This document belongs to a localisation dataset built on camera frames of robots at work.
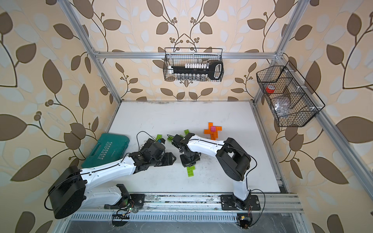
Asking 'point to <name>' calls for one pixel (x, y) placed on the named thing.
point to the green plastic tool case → (110, 147)
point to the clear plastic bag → (281, 107)
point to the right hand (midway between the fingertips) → (189, 165)
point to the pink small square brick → (213, 128)
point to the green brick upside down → (191, 167)
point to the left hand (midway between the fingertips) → (172, 157)
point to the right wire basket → (292, 102)
